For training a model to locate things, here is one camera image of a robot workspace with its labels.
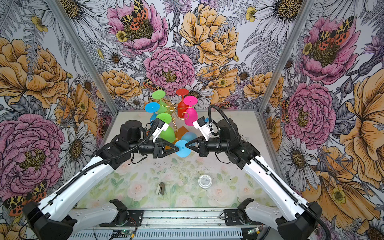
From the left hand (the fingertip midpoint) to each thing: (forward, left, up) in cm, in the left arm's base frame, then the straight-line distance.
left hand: (176, 153), depth 64 cm
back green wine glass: (+35, +12, +4) cm, 37 cm away
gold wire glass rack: (+26, +3, +2) cm, 27 cm away
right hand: (+1, -5, +1) cm, 5 cm away
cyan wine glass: (+24, +13, +4) cm, 27 cm away
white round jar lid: (-4, -13, -23) cm, 27 cm away
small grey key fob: (-6, +10, -28) cm, 30 cm away
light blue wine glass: (0, -4, +2) cm, 4 cm away
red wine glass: (+34, -1, -5) cm, 35 cm away
